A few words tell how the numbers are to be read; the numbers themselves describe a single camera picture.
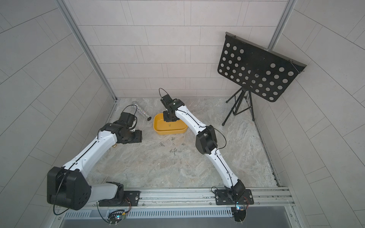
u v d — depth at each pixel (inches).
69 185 15.1
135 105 42.7
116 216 26.8
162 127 39.2
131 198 27.9
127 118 25.3
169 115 32.0
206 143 24.1
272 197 28.7
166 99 29.9
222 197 27.9
